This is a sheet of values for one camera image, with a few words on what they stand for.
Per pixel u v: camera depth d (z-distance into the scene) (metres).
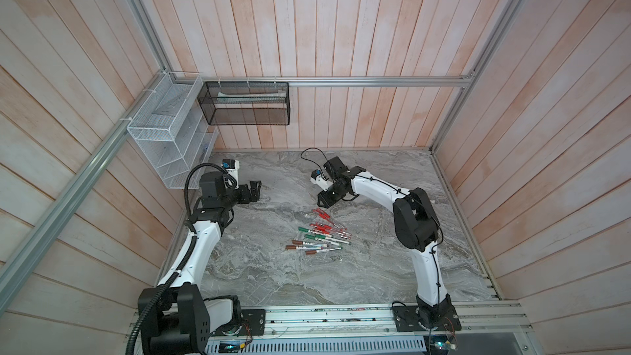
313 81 0.95
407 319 0.73
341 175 0.76
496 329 0.74
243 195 0.74
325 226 0.95
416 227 0.56
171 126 0.69
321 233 0.93
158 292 0.39
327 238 0.90
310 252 0.88
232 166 0.73
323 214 0.98
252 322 0.74
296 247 0.88
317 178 0.90
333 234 0.92
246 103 0.98
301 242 0.90
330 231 0.93
